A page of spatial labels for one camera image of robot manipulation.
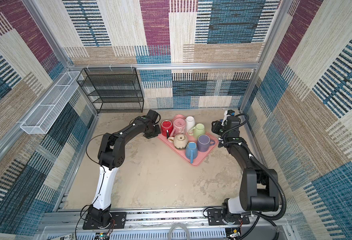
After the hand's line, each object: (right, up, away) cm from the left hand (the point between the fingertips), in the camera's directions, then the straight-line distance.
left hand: (159, 132), depth 104 cm
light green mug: (+26, +2, -8) cm, 28 cm away
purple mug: (+29, -6, -13) cm, 32 cm away
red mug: (+6, +3, -5) cm, 8 cm away
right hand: (+34, +6, -15) cm, 38 cm away
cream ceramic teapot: (+14, -4, -12) cm, 19 cm away
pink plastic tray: (+15, -12, -8) cm, 21 cm away
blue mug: (+21, -10, -17) cm, 28 cm away
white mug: (+21, +7, -3) cm, 22 cm away
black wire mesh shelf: (-35, +31, +7) cm, 47 cm away
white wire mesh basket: (-51, +9, -33) cm, 61 cm away
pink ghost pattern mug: (+14, +7, -6) cm, 16 cm away
